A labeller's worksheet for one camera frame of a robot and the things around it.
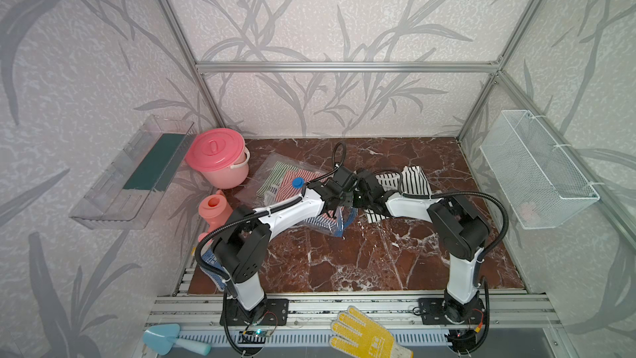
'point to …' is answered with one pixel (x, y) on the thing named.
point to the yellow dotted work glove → (356, 336)
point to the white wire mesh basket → (542, 186)
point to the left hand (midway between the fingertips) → (347, 195)
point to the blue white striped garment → (339, 227)
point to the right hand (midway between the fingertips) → (339, 195)
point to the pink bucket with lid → (221, 155)
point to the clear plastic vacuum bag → (278, 175)
